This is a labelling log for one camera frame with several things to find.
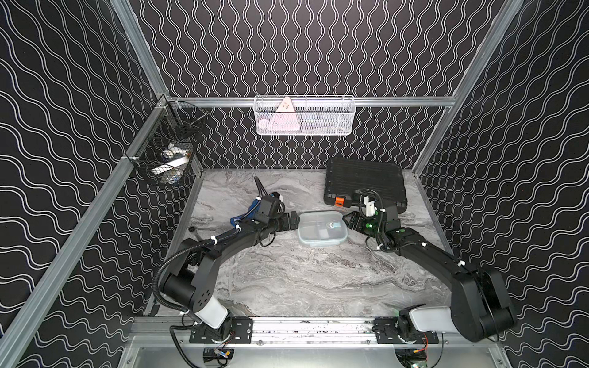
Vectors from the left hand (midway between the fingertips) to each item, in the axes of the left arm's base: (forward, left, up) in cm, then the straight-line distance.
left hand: (291, 216), depth 90 cm
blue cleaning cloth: (-10, +11, +17) cm, 22 cm away
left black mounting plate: (-38, +14, -12) cm, 43 cm away
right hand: (0, -23, +1) cm, 23 cm away
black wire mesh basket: (+33, +52, +18) cm, 64 cm away
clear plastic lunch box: (+3, -13, -11) cm, 18 cm away
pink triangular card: (+30, +5, +24) cm, 39 cm away
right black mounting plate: (-36, -33, -9) cm, 50 cm away
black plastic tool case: (+25, -24, -1) cm, 34 cm away
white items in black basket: (+5, +39, +23) cm, 45 cm away
